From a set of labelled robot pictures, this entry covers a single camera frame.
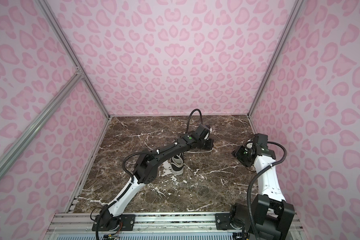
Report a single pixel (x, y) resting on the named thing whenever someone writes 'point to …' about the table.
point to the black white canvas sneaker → (177, 164)
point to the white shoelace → (210, 150)
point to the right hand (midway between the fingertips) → (236, 152)
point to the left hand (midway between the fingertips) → (217, 143)
